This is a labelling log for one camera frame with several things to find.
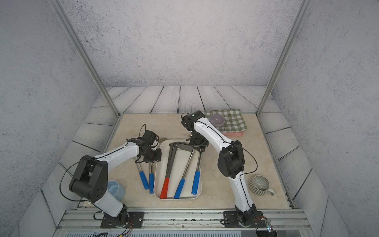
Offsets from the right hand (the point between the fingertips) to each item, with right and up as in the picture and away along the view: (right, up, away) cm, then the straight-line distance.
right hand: (200, 150), depth 84 cm
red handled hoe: (-17, 0, +14) cm, 22 cm away
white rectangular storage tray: (-13, -11, +7) cm, 18 cm away
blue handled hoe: (-10, -17, -2) cm, 20 cm away
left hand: (-22, -6, +6) cm, 23 cm away
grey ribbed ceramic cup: (+33, -19, -1) cm, 39 cm away
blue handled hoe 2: (-3, -15, -13) cm, 20 cm away
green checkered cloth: (+28, +18, +31) cm, 46 cm away
